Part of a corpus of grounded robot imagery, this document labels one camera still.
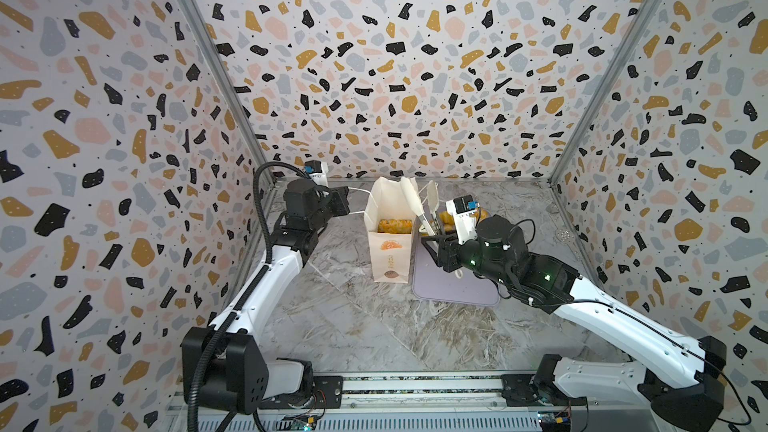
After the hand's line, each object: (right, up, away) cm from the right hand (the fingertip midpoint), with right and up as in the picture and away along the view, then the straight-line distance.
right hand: (424, 234), depth 64 cm
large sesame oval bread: (-7, 0, +32) cm, 33 cm away
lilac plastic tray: (+12, -19, +28) cm, 36 cm away
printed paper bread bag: (-8, -6, +16) cm, 19 cm away
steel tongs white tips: (+3, +7, +7) cm, 11 cm away
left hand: (-19, +12, +14) cm, 26 cm away
